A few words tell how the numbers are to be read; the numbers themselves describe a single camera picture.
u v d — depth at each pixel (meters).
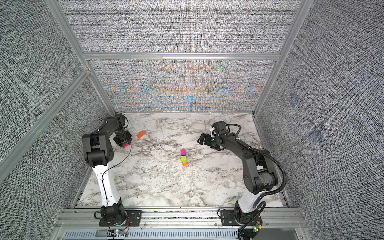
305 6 0.70
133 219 0.73
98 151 0.60
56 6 0.70
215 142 0.79
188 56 0.89
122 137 0.89
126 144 0.98
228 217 0.73
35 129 0.62
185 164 0.92
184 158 0.87
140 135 1.06
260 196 0.51
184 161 0.92
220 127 0.74
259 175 0.47
